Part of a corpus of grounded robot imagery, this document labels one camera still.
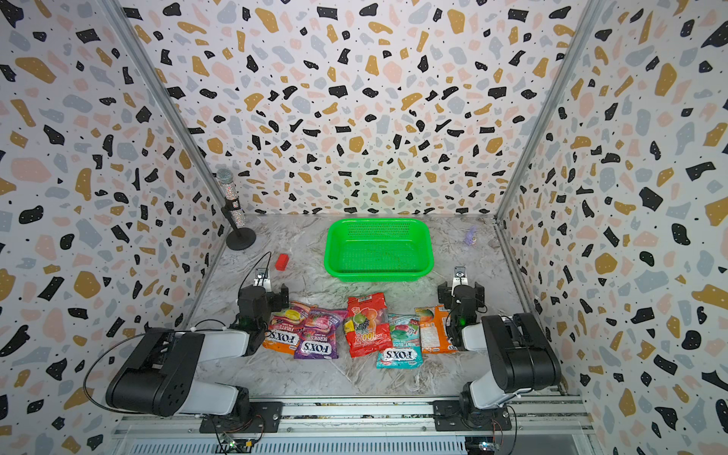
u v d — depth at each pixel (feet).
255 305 2.31
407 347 2.75
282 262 3.46
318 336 2.80
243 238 3.68
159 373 1.45
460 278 2.63
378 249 3.63
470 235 3.63
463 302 2.35
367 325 2.80
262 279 2.60
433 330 2.89
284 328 2.88
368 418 2.49
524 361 1.48
